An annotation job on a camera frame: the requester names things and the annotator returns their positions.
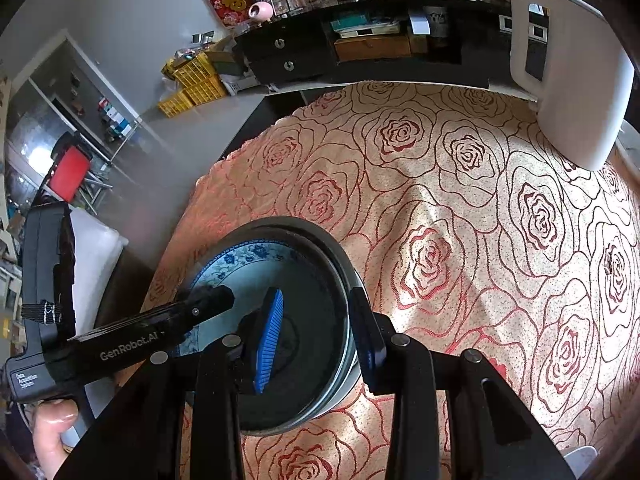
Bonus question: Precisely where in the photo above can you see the blue patterned ceramic bowl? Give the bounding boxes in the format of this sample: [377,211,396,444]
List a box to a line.
[178,231,355,436]

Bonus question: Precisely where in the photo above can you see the stainless steel mixing bowl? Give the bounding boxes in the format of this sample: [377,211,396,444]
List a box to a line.
[177,217,362,436]

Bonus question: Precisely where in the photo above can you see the person left hand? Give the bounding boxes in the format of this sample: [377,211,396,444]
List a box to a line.
[32,399,79,479]

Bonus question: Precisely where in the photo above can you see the rose patterned tablecloth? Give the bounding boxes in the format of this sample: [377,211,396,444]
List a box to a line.
[145,82,639,479]

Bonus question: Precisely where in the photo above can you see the red chair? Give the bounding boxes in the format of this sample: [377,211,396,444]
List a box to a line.
[49,132,92,203]

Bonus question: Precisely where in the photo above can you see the yellow plastic crates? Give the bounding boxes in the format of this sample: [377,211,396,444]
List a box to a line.
[157,50,227,118]

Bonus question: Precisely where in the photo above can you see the black tv cabinet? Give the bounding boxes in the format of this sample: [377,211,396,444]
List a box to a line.
[235,0,514,88]

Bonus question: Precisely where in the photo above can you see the white electric kettle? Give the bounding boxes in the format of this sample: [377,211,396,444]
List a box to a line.
[510,0,634,171]

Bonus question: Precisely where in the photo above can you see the pink round gadget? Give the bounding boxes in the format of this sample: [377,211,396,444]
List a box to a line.
[248,1,274,23]

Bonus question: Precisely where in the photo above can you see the small white side plate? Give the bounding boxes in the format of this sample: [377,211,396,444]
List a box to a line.
[616,120,640,171]

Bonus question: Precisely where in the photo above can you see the red festive gift box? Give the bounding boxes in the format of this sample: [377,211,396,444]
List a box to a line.
[208,0,255,28]

